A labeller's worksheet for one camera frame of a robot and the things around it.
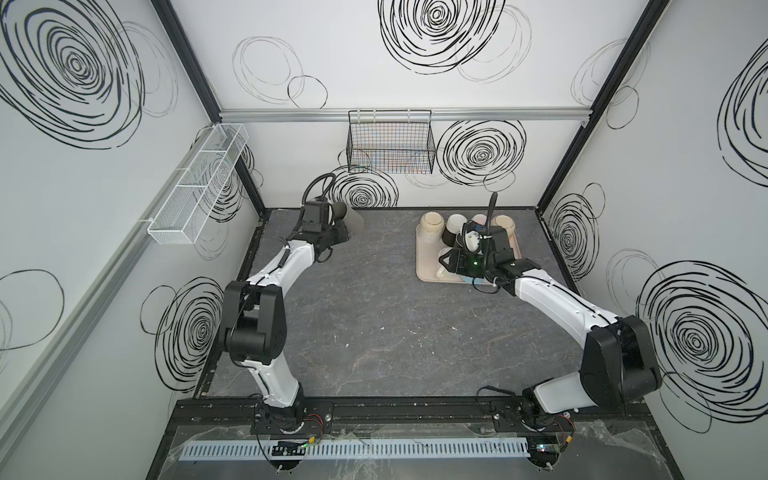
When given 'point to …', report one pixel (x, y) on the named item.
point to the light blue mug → (469, 280)
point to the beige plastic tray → (428, 254)
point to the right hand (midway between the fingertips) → (440, 260)
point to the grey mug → (352, 220)
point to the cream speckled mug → (429, 233)
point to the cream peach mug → (504, 221)
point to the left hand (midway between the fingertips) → (346, 226)
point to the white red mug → (439, 273)
